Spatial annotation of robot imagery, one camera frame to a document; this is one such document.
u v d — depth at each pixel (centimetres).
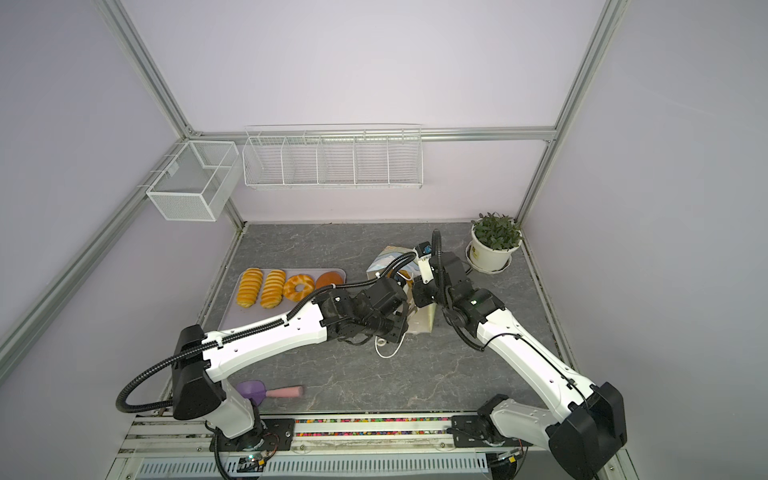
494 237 94
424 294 69
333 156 99
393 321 65
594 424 38
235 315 97
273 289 99
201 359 42
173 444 74
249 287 99
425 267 69
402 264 62
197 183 95
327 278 102
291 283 100
